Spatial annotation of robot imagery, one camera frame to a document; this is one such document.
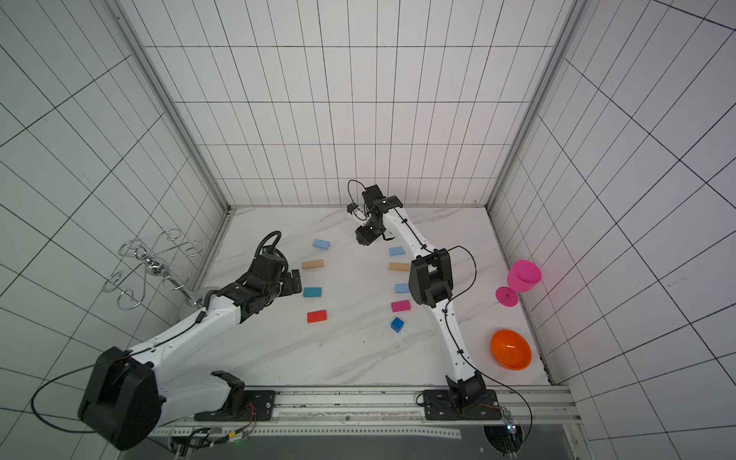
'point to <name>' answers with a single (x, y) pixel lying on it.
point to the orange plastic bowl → (511, 350)
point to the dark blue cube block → (397, 325)
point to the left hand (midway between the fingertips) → (283, 283)
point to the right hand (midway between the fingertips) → (371, 229)
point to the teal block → (312, 292)
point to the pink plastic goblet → (522, 277)
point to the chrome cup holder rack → (170, 244)
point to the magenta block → (401, 306)
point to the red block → (316, 316)
